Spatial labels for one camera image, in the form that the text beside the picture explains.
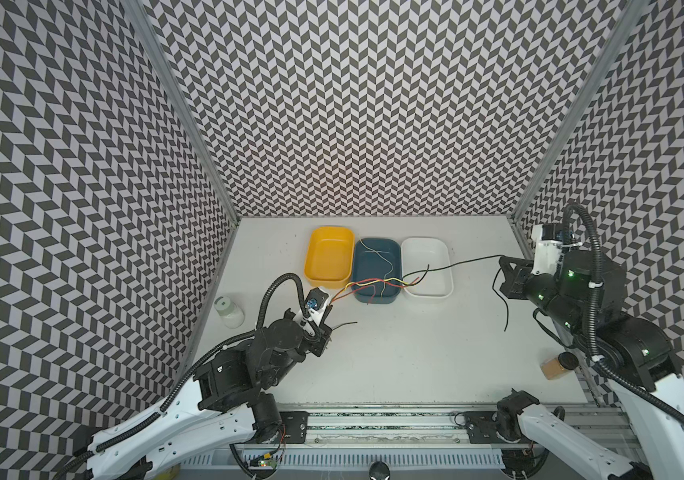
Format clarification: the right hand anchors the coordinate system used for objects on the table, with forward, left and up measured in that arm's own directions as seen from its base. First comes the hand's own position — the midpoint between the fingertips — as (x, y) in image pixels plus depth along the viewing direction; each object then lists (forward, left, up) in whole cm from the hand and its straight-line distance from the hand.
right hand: (507, 258), depth 60 cm
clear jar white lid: (+5, +69, -31) cm, 76 cm away
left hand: (-5, +37, -10) cm, 39 cm away
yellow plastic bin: (+28, +41, -35) cm, 60 cm away
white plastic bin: (+28, +10, -34) cm, 45 cm away
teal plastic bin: (+28, +25, -38) cm, 54 cm away
